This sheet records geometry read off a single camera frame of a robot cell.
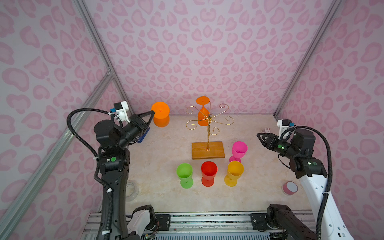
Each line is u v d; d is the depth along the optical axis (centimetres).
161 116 61
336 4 68
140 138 104
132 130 53
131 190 83
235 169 80
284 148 58
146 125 56
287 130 59
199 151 98
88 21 72
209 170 76
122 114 55
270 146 61
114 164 45
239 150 84
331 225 38
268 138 63
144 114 57
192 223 75
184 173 79
